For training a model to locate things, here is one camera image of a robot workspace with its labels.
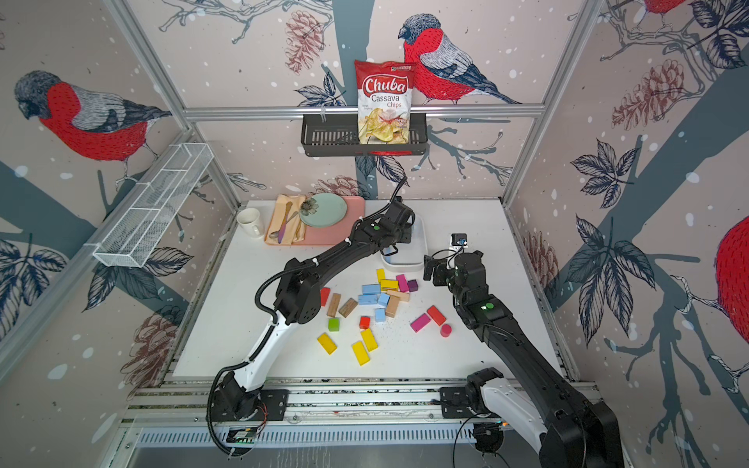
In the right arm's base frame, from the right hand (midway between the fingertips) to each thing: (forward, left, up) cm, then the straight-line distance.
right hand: (440, 254), depth 82 cm
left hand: (+16, +7, -5) cm, 18 cm away
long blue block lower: (-6, +21, -18) cm, 29 cm away
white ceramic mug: (+20, +67, -10) cm, 71 cm away
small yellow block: (+4, +18, -19) cm, 26 cm away
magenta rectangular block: (-13, +5, -19) cm, 23 cm away
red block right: (-11, 0, -18) cm, 21 cm away
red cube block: (-14, +22, -18) cm, 31 cm away
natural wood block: (-9, +13, -17) cm, 23 cm away
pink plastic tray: (+22, +34, -18) cm, 45 cm away
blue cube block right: (-7, +16, -16) cm, 24 cm away
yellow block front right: (-19, +20, -20) cm, 34 cm away
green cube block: (-15, +31, -18) cm, 39 cm away
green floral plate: (+34, +43, -18) cm, 58 cm away
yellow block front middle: (-22, +23, -20) cm, 37 cm away
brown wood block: (-9, +27, -17) cm, 34 cm away
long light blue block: (-2, +21, -19) cm, 28 cm away
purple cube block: (-1, +7, -17) cm, 19 cm away
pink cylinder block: (-15, -3, -18) cm, 24 cm away
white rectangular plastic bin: (+11, +8, -17) cm, 21 cm away
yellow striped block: (-2, +15, -16) cm, 21 cm away
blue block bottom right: (-12, +17, -17) cm, 27 cm away
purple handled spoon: (+21, +57, -16) cm, 63 cm away
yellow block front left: (-20, +33, -18) cm, 42 cm away
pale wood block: (-4, +10, -18) cm, 21 cm away
